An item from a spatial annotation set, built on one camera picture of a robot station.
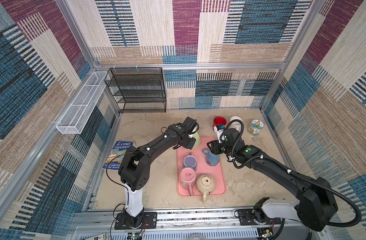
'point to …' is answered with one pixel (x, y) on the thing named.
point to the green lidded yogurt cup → (255, 128)
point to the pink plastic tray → (217, 172)
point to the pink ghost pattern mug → (187, 179)
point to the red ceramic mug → (218, 120)
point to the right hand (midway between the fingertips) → (212, 145)
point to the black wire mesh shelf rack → (138, 90)
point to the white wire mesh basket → (77, 116)
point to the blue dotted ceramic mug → (211, 159)
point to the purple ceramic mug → (190, 161)
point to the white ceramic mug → (236, 125)
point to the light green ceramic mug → (197, 142)
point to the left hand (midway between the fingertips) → (189, 141)
